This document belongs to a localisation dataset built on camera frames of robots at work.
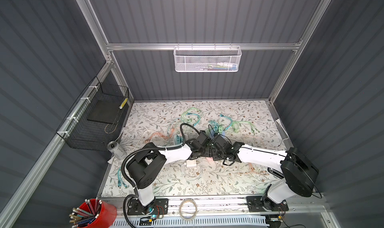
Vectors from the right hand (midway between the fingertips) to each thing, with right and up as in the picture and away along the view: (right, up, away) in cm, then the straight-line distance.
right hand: (215, 154), depth 88 cm
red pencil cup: (-55, -19, -24) cm, 63 cm away
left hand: (-4, +1, +2) cm, 5 cm away
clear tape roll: (-19, -23, -16) cm, 34 cm away
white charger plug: (-14, -4, -4) cm, 15 cm away
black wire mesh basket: (-60, +22, -16) cm, 66 cm away
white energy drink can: (-55, +5, -8) cm, 56 cm away
